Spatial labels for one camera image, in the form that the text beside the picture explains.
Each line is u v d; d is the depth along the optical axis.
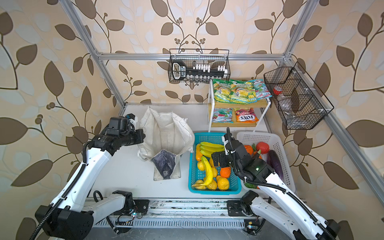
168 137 1.02
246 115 0.89
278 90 0.81
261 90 0.75
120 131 0.58
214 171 0.81
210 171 0.76
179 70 0.84
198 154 0.89
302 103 0.73
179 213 0.74
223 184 0.77
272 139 0.91
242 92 0.75
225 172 0.81
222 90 0.76
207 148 0.91
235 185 0.76
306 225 0.39
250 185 0.75
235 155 0.52
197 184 0.73
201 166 0.84
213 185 0.77
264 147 0.89
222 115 0.89
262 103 0.76
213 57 0.91
